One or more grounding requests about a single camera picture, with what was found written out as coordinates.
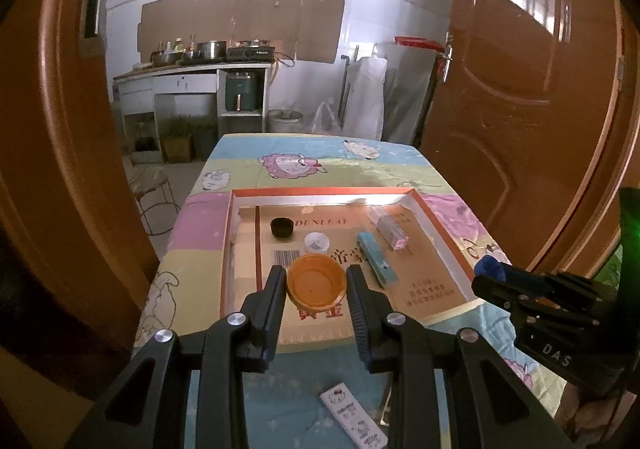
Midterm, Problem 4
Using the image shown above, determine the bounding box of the green printed carton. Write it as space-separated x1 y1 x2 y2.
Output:
600 186 640 290

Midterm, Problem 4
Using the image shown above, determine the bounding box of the white bottle cap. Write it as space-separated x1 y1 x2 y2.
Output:
304 231 331 254

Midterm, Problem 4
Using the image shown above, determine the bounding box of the shallow cardboard box tray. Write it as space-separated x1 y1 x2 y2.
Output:
220 186 483 347

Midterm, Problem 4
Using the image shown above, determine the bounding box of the steel cooking pot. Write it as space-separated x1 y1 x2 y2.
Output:
196 41 226 61

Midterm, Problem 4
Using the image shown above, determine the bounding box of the cardboard wall sheet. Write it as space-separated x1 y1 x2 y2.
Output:
140 0 197 62
297 0 346 64
196 0 236 47
234 0 301 50

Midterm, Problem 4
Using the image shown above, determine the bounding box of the wooden door frame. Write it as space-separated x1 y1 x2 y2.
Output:
0 0 640 380

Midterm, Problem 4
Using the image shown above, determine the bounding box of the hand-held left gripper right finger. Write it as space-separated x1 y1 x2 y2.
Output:
346 264 576 449

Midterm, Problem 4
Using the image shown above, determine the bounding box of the clear plastic wrapped panel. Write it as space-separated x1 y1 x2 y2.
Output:
382 43 443 145

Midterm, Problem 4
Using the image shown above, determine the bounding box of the red plastic strip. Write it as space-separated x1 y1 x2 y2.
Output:
394 36 446 51

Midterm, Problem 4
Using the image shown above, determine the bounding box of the clear pink slim box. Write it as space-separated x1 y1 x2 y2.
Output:
367 206 411 252

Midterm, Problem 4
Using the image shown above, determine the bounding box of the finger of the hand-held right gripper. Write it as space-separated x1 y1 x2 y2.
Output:
474 256 552 291
471 274 602 326

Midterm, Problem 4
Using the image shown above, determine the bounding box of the metal stool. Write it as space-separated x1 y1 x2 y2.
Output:
131 166 182 236

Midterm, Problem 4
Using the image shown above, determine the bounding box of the silver door handle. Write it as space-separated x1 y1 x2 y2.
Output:
434 32 456 82

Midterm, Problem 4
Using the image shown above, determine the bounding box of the cartoon sheep printed tablecloth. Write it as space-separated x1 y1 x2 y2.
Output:
132 133 571 449

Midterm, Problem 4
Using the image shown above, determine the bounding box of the brown wooden door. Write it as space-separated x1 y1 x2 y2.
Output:
420 0 626 275

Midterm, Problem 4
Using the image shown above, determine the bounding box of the white printed slim box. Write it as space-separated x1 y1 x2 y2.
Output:
320 381 388 449

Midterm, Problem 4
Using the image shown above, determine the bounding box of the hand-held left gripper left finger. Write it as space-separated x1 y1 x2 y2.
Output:
65 265 288 449

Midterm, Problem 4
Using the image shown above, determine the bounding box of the teal slim box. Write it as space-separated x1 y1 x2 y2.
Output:
357 231 399 289

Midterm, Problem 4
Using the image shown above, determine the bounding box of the green air fryer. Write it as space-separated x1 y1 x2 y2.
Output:
225 72 261 112

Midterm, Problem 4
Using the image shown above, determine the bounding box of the black metal bar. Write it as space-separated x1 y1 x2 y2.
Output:
339 54 354 121

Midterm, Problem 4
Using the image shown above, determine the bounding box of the black gas stove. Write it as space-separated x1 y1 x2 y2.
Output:
227 45 277 62

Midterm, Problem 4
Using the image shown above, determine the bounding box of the wooden crate with plants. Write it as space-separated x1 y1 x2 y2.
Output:
162 116 218 162

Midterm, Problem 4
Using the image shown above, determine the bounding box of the white sack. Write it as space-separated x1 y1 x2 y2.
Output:
345 54 388 140

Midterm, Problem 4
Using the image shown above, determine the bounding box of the white kitchen counter cabinet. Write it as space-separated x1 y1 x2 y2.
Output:
114 62 271 140

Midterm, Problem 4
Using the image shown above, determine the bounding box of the printed brown cardboard liner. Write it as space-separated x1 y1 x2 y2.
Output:
237 203 476 347

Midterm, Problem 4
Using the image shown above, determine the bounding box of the grey bucket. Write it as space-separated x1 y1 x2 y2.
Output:
267 110 304 134

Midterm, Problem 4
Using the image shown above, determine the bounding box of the orange bottle cap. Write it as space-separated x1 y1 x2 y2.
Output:
286 253 347 308

